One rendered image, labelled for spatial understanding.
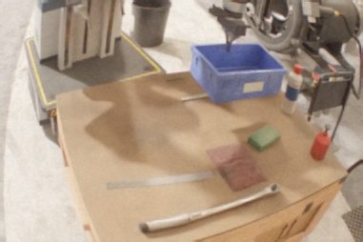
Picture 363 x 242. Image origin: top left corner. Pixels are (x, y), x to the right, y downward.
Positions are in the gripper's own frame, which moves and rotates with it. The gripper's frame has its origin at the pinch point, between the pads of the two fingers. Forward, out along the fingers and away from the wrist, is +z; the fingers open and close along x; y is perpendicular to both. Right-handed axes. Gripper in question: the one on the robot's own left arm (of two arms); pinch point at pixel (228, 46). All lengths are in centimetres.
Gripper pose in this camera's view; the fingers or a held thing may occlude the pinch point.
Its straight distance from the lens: 141.0
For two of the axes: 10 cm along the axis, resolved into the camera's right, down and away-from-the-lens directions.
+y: 9.1, -1.7, 3.8
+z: -1.2, 7.7, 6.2
